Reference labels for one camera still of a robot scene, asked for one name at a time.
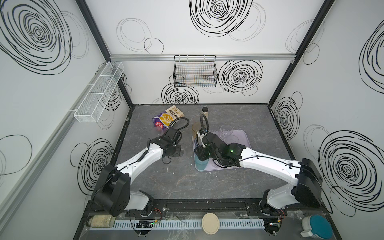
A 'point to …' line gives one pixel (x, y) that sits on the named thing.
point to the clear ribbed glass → (232, 139)
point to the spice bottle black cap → (205, 109)
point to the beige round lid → (210, 223)
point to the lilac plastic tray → (238, 136)
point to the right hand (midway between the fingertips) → (194, 150)
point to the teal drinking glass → (200, 165)
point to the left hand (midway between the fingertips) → (176, 150)
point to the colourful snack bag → (166, 118)
